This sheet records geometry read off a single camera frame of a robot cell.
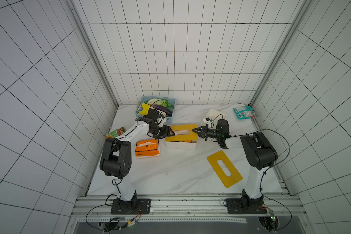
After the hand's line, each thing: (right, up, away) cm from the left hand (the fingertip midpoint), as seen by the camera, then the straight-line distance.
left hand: (167, 137), depth 90 cm
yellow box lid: (+15, +1, -1) cm, 15 cm away
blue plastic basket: (-20, +28, +28) cm, 44 cm away
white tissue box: (+8, -5, +1) cm, 10 cm away
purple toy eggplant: (-5, +19, +20) cm, 28 cm away
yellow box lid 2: (+35, -24, -8) cm, 43 cm away
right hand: (+13, +3, -1) cm, 13 cm away
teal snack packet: (+60, +16, +21) cm, 66 cm away
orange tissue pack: (-13, -6, -3) cm, 14 cm away
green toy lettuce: (-10, +26, +29) cm, 40 cm away
